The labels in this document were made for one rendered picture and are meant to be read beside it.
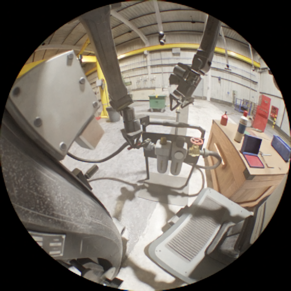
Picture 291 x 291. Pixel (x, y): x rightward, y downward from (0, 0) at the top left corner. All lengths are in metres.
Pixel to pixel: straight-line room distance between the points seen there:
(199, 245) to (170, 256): 0.14
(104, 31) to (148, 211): 0.91
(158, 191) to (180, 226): 0.44
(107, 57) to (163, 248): 0.67
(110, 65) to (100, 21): 0.13
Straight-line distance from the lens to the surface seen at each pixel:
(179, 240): 0.50
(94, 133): 0.15
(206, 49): 0.44
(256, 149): 0.79
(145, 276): 0.82
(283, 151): 1.28
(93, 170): 0.29
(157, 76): 6.28
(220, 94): 10.81
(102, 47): 0.26
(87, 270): 0.19
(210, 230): 0.56
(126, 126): 0.42
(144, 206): 0.80
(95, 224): 0.15
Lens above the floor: 0.75
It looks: 34 degrees down
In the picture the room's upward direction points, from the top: 5 degrees counter-clockwise
